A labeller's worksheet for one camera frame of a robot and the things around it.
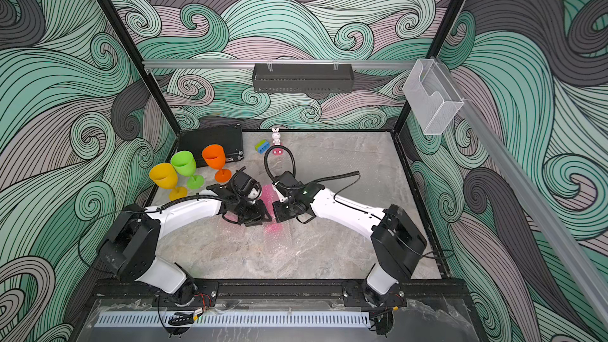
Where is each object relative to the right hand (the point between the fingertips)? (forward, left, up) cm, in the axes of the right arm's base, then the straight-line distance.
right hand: (275, 216), depth 81 cm
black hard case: (+43, +44, -7) cm, 62 cm away
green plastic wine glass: (+20, +36, +6) cm, 42 cm away
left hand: (0, +2, -3) cm, 4 cm away
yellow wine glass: (+12, +40, +8) cm, 43 cm away
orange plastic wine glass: (+22, +25, +6) cm, 34 cm away
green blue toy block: (+38, +9, -6) cm, 39 cm away
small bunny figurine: (+42, +3, -2) cm, 42 cm away
